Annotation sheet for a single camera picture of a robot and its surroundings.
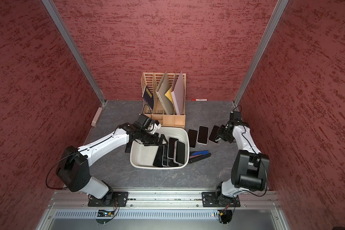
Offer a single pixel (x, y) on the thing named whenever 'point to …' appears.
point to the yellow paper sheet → (168, 95)
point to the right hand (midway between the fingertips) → (218, 136)
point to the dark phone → (213, 134)
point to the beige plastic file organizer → (153, 80)
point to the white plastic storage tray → (143, 156)
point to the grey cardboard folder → (163, 88)
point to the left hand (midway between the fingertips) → (160, 146)
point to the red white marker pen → (199, 99)
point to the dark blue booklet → (149, 97)
